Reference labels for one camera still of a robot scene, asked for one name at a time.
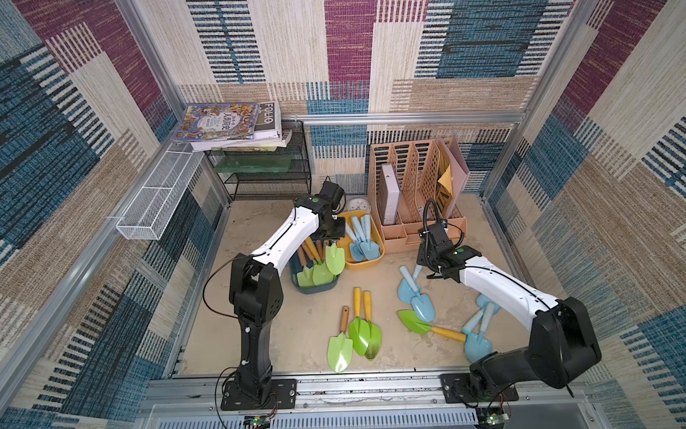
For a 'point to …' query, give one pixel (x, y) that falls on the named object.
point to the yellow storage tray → (375, 236)
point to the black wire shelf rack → (296, 181)
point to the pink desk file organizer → (417, 167)
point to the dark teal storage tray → (295, 267)
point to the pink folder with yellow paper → (452, 173)
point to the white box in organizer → (389, 195)
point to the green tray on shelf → (254, 164)
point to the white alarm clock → (357, 204)
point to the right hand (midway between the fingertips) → (427, 250)
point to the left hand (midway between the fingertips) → (339, 233)
